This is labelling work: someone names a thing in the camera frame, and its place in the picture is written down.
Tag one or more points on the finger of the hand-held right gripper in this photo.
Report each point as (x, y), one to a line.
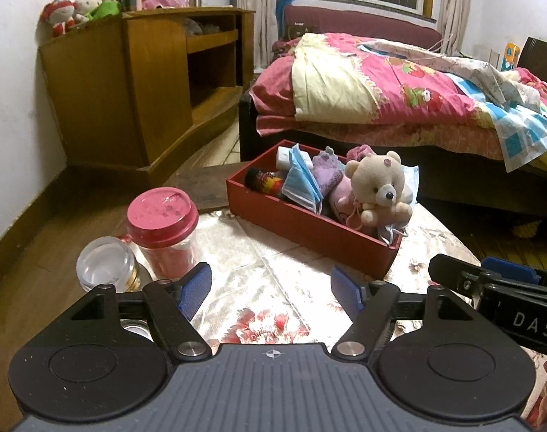
(507, 267)
(449, 270)

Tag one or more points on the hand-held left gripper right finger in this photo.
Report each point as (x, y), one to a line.
(345, 290)

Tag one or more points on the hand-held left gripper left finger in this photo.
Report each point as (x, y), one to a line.
(195, 290)

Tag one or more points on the red cardboard box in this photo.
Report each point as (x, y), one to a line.
(300, 229)

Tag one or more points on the pink and teal plush toy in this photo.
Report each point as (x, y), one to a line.
(341, 200)

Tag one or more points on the cream teddy bear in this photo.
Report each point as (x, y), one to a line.
(377, 180)

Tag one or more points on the purple fluffy cloth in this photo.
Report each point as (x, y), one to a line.
(326, 173)

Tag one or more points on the rainbow striped knit sock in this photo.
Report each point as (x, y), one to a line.
(262, 180)

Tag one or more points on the pink fluffy cloth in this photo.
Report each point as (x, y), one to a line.
(361, 152)

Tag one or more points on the white sponge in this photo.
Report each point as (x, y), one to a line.
(284, 155)

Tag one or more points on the yellow item under bed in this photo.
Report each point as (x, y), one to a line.
(525, 229)

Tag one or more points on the shiny floral tablecloth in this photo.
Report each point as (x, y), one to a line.
(278, 279)

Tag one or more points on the pink lidded clear tumbler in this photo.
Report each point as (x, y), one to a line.
(161, 211)

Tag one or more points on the clear glass jar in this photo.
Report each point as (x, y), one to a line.
(105, 263)

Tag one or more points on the blue patterned bed sheet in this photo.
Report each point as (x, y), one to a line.
(521, 135)

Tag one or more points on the pink printed quilt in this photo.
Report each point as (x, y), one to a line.
(390, 99)

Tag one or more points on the yellow printed box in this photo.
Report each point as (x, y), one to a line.
(510, 56)

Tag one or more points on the dark wooden board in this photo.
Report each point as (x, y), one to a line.
(543, 58)

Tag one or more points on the wooden cabinet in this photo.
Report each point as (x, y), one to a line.
(102, 90)

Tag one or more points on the maroon bed headboard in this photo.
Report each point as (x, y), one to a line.
(368, 27)

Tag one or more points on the grey stuffed toy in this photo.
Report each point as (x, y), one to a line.
(195, 27)

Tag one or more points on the beige curtain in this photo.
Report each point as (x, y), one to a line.
(453, 0)
(255, 9)

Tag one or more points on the blue hanging cloth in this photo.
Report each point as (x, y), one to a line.
(282, 4)

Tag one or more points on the green plush toy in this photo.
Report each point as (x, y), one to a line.
(107, 9)

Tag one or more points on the dark small jar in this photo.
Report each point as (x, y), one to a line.
(128, 2)

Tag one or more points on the white plush toy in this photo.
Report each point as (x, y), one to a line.
(87, 6)

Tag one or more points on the red and white plush doll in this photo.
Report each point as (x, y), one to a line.
(60, 11)

